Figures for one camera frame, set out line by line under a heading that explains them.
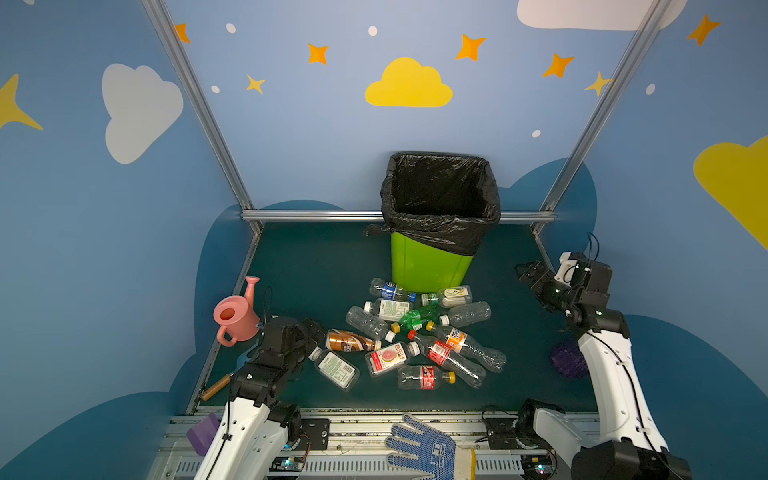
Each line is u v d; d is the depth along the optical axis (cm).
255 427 49
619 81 80
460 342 86
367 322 89
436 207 102
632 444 39
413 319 91
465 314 95
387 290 97
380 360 82
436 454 72
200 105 84
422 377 78
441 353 83
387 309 93
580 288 57
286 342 59
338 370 82
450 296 96
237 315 84
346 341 85
